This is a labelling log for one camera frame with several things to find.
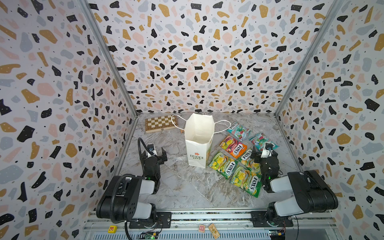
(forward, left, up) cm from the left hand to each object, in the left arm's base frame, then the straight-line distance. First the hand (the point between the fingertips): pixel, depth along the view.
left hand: (153, 147), depth 87 cm
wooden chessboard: (+28, +1, -10) cm, 30 cm away
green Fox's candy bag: (-8, -41, -9) cm, 43 cm away
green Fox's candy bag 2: (-18, -55, -9) cm, 58 cm away
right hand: (+1, -64, +1) cm, 64 cm away
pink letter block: (-39, -28, -10) cm, 49 cm away
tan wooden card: (-42, -34, -10) cm, 55 cm away
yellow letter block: (-38, +14, -10) cm, 42 cm away
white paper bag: (+13, -27, -4) cm, 30 cm away
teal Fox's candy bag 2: (+10, -68, -9) cm, 70 cm away
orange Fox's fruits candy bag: (+6, -50, -10) cm, 51 cm away
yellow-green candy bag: (-4, -56, -9) cm, 57 cm away
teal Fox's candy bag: (+18, -55, -9) cm, 59 cm away
